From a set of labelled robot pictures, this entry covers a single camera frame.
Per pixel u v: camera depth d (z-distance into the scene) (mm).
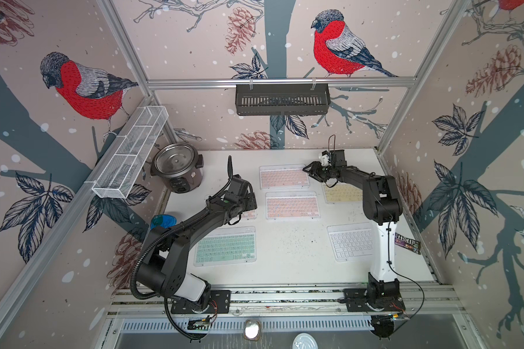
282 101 1047
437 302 746
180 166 1069
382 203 611
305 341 622
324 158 1026
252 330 611
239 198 703
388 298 671
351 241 876
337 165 898
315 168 980
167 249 433
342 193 1033
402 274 647
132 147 801
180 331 683
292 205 978
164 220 836
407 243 854
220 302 730
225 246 873
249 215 951
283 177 1072
